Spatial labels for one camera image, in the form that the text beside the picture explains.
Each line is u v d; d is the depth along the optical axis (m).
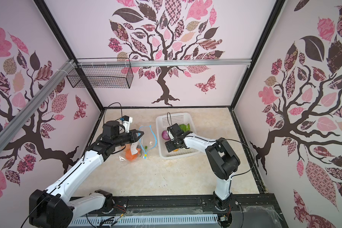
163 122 1.03
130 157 0.85
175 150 0.83
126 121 0.70
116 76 0.79
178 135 0.72
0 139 0.51
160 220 0.70
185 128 0.92
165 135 0.96
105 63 0.90
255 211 0.72
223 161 0.48
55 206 0.38
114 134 0.62
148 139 0.86
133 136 0.68
